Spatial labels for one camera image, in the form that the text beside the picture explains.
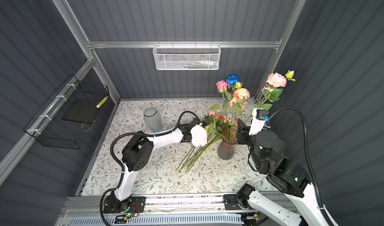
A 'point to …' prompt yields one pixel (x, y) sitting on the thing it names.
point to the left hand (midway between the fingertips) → (199, 138)
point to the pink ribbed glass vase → (226, 149)
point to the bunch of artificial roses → (215, 124)
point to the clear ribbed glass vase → (152, 119)
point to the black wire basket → (74, 107)
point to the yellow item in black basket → (102, 102)
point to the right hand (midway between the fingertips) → (246, 122)
